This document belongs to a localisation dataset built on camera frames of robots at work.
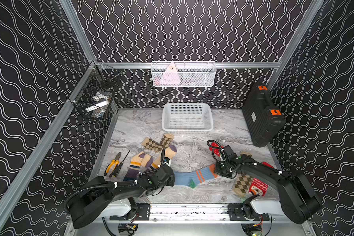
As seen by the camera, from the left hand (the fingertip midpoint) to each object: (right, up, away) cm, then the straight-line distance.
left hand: (175, 175), depth 85 cm
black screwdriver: (-35, +3, +4) cm, 35 cm away
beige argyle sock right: (+38, -6, -1) cm, 38 cm away
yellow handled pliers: (-37, +6, +6) cm, 38 cm away
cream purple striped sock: (-4, +11, +11) cm, 16 cm away
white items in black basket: (-38, +37, -11) cm, 55 cm away
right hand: (+24, +1, +3) cm, 24 cm away
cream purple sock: (-22, +6, +5) cm, 24 cm away
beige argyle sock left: (-7, +17, +15) cm, 24 cm away
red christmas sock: (+46, -5, -3) cm, 46 cm away
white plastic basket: (+9, +34, +29) cm, 46 cm away
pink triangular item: (-3, +59, +5) cm, 59 cm away
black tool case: (+52, +31, +1) cm, 61 cm away
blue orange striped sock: (+10, -2, 0) cm, 10 cm away
